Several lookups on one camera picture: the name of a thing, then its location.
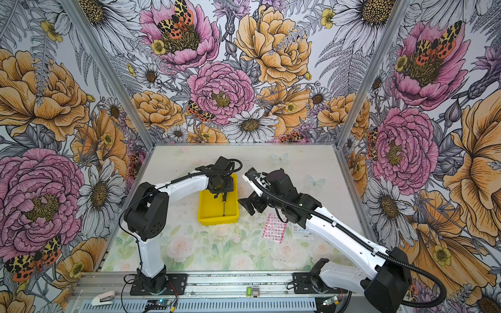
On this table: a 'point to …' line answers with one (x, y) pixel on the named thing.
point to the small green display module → (254, 292)
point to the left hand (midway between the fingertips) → (226, 191)
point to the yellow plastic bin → (211, 210)
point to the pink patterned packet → (274, 229)
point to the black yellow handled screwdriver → (224, 196)
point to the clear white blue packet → (299, 233)
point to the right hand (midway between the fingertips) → (250, 197)
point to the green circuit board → (160, 304)
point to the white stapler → (106, 298)
